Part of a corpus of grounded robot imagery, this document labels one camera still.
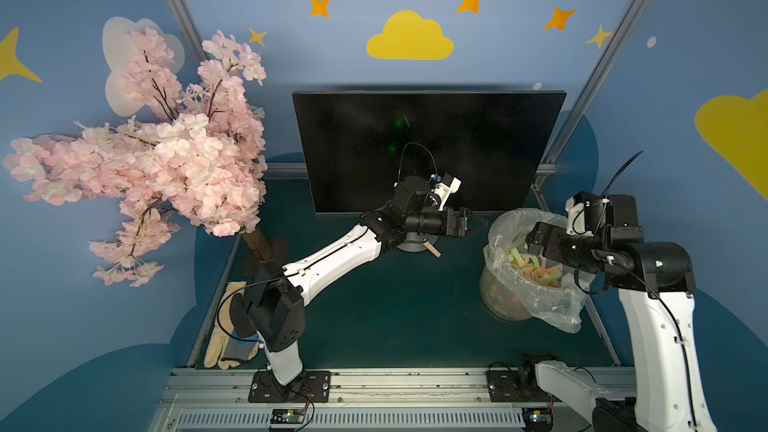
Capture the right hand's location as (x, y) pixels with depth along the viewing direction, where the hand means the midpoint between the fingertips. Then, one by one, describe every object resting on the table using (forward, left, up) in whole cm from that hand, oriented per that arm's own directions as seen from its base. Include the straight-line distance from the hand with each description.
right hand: (550, 239), depth 66 cm
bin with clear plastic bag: (-9, +6, -6) cm, 12 cm away
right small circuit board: (-30, -3, -35) cm, 46 cm away
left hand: (+4, +15, 0) cm, 16 cm away
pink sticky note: (+15, +22, -32) cm, 42 cm away
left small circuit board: (-34, +59, -32) cm, 76 cm away
